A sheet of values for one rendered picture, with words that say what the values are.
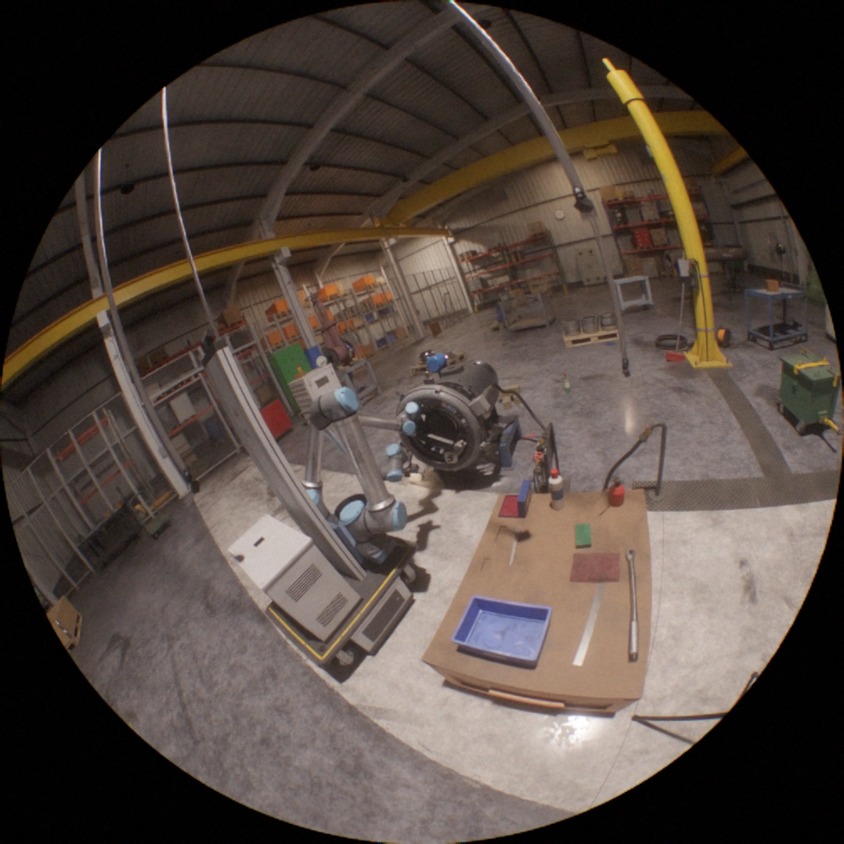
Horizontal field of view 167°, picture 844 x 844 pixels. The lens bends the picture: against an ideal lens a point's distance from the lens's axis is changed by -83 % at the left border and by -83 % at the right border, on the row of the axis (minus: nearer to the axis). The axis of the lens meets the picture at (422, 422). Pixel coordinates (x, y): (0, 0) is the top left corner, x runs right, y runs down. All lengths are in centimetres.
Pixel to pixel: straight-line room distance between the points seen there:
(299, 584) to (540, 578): 104
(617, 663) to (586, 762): 60
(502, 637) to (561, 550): 45
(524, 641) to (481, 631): 17
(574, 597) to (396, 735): 110
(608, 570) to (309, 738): 174
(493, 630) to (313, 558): 83
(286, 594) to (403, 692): 81
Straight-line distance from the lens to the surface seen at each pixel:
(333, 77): 895
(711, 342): 447
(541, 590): 124
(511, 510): 155
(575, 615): 118
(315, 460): 194
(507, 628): 118
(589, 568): 125
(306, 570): 141
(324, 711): 195
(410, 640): 183
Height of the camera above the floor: 155
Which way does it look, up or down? 22 degrees down
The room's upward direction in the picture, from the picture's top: 22 degrees counter-clockwise
